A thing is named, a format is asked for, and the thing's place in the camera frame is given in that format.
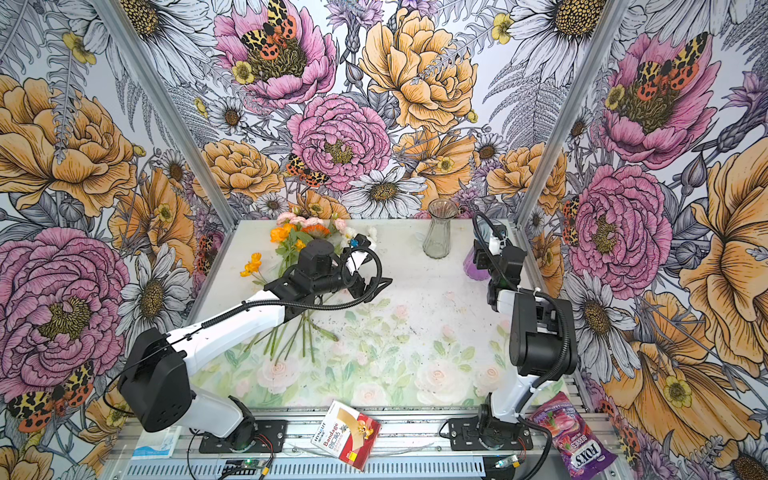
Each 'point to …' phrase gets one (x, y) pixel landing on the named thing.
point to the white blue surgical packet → (157, 445)
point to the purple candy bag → (579, 449)
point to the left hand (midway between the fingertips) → (378, 275)
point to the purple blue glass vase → (471, 268)
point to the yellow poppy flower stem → (252, 268)
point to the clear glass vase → (437, 239)
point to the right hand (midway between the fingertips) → (485, 245)
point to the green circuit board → (241, 467)
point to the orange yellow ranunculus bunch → (292, 231)
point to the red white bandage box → (348, 434)
